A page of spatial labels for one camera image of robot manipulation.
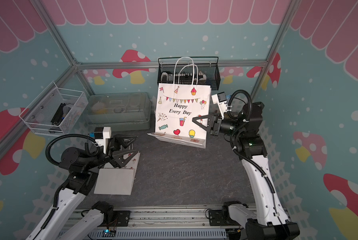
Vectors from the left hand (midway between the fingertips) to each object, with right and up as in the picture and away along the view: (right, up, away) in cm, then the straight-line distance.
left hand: (138, 147), depth 56 cm
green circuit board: (-20, -44, +17) cm, 52 cm away
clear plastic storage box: (-26, +19, +45) cm, 55 cm away
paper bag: (-21, -23, +29) cm, 43 cm away
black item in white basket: (-42, +12, +14) cm, 46 cm away
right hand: (+21, +9, -1) cm, 23 cm away
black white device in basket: (+16, +38, +36) cm, 55 cm away
